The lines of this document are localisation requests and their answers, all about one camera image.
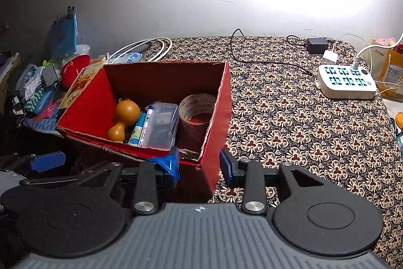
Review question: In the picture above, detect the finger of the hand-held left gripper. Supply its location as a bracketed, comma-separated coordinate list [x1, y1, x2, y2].
[0, 151, 66, 173]
[19, 171, 95, 188]

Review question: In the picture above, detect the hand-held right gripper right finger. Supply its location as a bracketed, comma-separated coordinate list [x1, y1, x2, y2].
[219, 148, 335, 215]

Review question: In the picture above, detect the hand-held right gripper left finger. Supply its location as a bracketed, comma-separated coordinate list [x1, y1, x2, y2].
[77, 147, 181, 216]

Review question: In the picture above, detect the red cardboard box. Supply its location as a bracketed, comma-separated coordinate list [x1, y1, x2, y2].
[56, 60, 232, 203]

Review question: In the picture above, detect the blue capped white marker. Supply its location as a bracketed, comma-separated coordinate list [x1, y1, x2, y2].
[139, 105, 155, 146]

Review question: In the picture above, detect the brown wooden gourd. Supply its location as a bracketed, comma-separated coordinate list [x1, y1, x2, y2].
[107, 99, 141, 142]

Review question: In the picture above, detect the clear plastic box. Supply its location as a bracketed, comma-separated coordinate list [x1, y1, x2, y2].
[142, 101, 180, 150]

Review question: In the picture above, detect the blue case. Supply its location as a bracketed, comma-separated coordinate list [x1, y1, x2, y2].
[33, 89, 55, 115]

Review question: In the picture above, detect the floral patterned cloth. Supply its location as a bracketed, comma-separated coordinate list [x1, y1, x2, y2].
[139, 36, 403, 260]

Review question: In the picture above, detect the clutter pile of cloth items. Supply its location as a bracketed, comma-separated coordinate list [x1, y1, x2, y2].
[14, 64, 55, 113]

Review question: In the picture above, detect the small dark mirror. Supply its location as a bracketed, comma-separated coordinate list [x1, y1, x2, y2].
[42, 65, 60, 87]

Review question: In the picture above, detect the red pouch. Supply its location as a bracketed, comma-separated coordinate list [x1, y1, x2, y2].
[61, 55, 91, 79]

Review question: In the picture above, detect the blue white tissue pack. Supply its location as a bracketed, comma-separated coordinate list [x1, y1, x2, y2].
[109, 52, 142, 65]

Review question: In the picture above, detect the blue plastic bag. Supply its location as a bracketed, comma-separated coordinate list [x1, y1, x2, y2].
[47, 6, 78, 63]

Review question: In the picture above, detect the white power strip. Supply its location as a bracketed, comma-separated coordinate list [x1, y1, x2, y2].
[316, 65, 377, 99]

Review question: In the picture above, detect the white charger plug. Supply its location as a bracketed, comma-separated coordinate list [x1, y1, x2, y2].
[322, 50, 337, 66]

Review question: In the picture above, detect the black power adapter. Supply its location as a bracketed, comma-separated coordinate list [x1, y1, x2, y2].
[307, 38, 328, 55]

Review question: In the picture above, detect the gold paper gift bag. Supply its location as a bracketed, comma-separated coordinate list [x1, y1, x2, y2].
[367, 38, 403, 101]

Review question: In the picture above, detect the red cream ornament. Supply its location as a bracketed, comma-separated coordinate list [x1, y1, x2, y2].
[379, 37, 403, 55]

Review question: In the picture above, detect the black cable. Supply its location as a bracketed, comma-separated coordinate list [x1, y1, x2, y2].
[231, 28, 316, 76]

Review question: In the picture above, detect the coiled white cable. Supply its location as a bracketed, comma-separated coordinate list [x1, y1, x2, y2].
[109, 37, 173, 63]

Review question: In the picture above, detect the thin white charger cable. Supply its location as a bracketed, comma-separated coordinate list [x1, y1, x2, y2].
[331, 32, 370, 53]

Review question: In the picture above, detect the thick white power cable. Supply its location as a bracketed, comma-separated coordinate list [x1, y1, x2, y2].
[353, 31, 403, 71]

